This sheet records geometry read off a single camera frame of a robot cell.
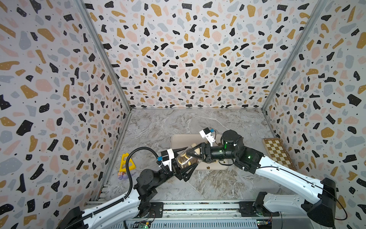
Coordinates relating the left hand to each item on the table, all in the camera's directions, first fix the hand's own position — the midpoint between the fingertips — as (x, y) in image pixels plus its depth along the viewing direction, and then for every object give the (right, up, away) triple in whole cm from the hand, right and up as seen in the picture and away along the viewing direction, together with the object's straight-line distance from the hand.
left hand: (192, 157), depth 61 cm
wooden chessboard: (+56, -5, +33) cm, 66 cm away
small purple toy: (-41, -16, +22) cm, 49 cm away
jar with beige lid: (-2, 0, -2) cm, 3 cm away
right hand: (-1, 0, -1) cm, 1 cm away
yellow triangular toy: (-44, -11, +29) cm, 54 cm away
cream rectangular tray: (-9, 0, +45) cm, 46 cm away
